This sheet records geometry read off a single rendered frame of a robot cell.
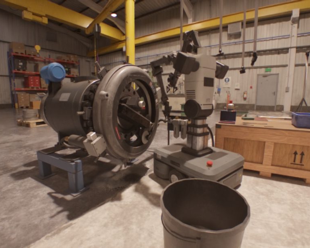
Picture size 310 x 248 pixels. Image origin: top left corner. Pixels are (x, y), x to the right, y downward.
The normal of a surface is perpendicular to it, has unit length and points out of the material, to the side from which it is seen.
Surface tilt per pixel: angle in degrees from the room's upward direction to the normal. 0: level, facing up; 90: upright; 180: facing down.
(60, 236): 0
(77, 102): 72
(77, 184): 90
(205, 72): 90
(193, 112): 90
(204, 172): 44
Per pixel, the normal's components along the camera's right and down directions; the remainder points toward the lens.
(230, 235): 0.12, 0.16
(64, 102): -0.46, -0.17
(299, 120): -0.55, 0.14
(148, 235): 0.00, -0.99
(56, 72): 0.88, 0.07
